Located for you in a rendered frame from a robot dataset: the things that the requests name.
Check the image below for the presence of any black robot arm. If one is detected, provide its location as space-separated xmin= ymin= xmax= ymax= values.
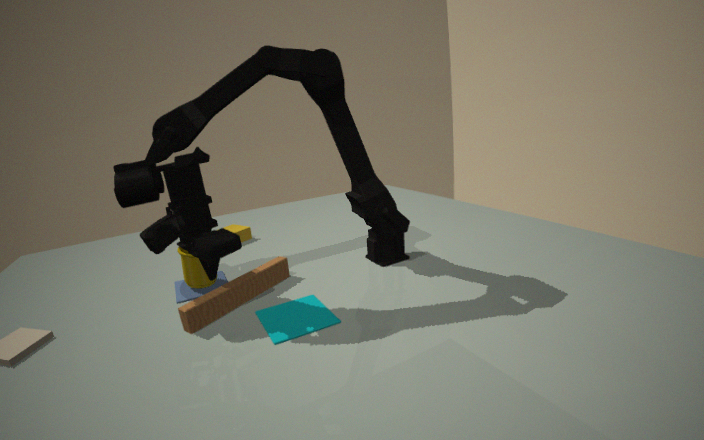
xmin=114 ymin=45 xmax=410 ymax=267

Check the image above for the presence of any yellow rectangular block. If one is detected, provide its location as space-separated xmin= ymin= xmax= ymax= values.
xmin=224 ymin=224 xmax=252 ymax=242

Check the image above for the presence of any tan flat rectangular slab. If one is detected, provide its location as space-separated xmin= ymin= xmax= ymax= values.
xmin=0 ymin=327 xmax=54 ymax=367

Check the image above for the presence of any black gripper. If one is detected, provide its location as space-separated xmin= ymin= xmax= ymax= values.
xmin=168 ymin=190 xmax=242 ymax=281

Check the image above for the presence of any brown wooden beam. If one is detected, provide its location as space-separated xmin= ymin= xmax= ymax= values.
xmin=178 ymin=256 xmax=290 ymax=334

